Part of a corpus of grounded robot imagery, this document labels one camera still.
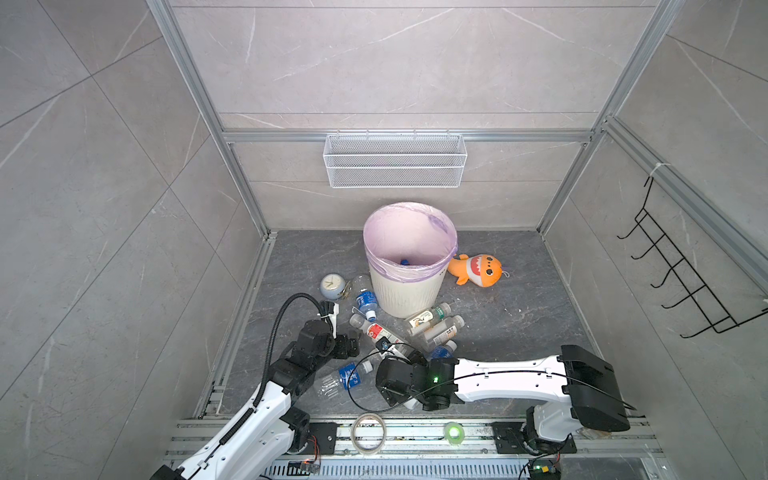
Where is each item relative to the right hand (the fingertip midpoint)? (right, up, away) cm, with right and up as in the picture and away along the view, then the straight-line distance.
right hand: (393, 372), depth 78 cm
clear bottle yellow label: (+16, +8, +10) cm, 20 cm away
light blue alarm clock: (-20, +21, +20) cm, 35 cm away
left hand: (-13, +11, +5) cm, 18 cm away
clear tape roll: (-3, -14, -5) cm, 15 cm away
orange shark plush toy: (+30, +26, +20) cm, 45 cm away
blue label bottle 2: (+4, +29, +27) cm, 40 cm away
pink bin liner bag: (+5, +36, +19) cm, 41 cm away
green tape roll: (+15, -15, -4) cm, 22 cm away
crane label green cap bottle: (+11, +12, +12) cm, 21 cm away
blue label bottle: (-9, +18, +17) cm, 26 cm away
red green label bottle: (-5, +9, +8) cm, 13 cm away
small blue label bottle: (+15, +4, +6) cm, 16 cm away
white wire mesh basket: (+1, +64, +23) cm, 68 cm away
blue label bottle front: (-15, -3, 0) cm, 15 cm away
